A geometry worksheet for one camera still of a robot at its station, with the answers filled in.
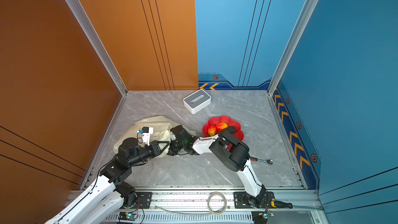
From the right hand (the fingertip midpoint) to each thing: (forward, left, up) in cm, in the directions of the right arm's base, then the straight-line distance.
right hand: (156, 150), depth 82 cm
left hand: (0, -10, +10) cm, 14 cm away
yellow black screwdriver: (-23, -59, -6) cm, 64 cm away
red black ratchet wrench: (-3, -61, -7) cm, 62 cm away
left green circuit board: (-28, +9, -9) cm, 30 cm away
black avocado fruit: (+15, -43, -4) cm, 46 cm away
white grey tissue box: (+37, -21, -3) cm, 43 cm away
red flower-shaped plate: (+12, -47, -4) cm, 49 cm away
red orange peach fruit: (+17, -37, -4) cm, 41 cm away
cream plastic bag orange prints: (+5, -5, +11) cm, 13 cm away
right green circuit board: (-27, -54, -8) cm, 61 cm away
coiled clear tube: (-25, -35, -8) cm, 44 cm away
